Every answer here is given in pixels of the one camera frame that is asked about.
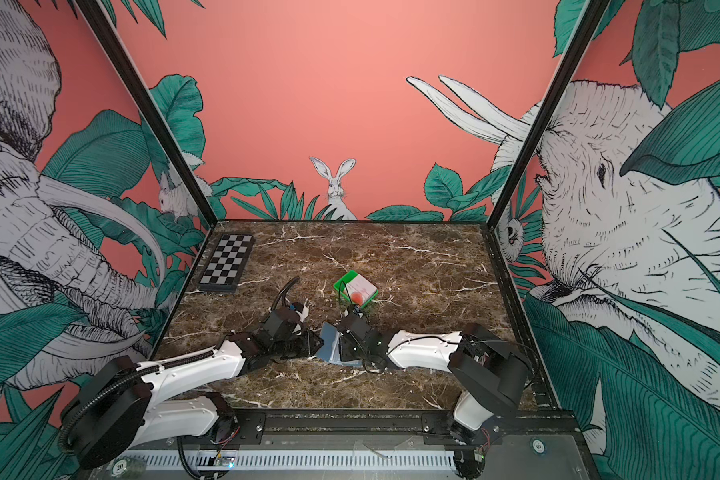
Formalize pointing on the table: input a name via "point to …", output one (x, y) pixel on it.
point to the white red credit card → (360, 290)
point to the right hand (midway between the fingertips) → (340, 343)
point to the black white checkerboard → (227, 263)
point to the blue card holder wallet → (330, 351)
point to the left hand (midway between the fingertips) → (326, 340)
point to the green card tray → (341, 287)
